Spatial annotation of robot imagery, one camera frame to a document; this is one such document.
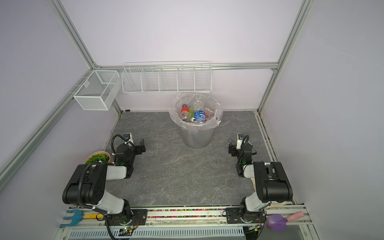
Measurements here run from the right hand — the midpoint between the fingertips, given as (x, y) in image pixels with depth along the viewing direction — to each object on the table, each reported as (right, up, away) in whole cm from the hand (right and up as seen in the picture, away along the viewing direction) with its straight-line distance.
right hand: (239, 143), depth 94 cm
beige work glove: (+5, -21, -9) cm, 24 cm away
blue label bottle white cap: (-25, +17, -11) cm, 32 cm away
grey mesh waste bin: (-27, +3, -2) cm, 27 cm away
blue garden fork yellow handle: (-87, -34, -20) cm, 95 cm away
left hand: (-65, +1, -1) cm, 65 cm away
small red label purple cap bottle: (-34, +19, -4) cm, 39 cm away
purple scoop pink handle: (+12, -35, -23) cm, 44 cm away
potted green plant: (-81, -6, -10) cm, 82 cm away
